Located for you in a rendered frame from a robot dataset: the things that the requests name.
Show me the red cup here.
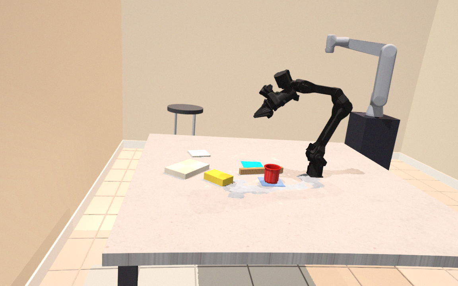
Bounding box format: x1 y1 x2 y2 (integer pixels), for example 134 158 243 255
264 164 281 184

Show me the yellow rectangular block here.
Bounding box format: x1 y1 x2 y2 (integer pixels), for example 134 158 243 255
204 169 233 186

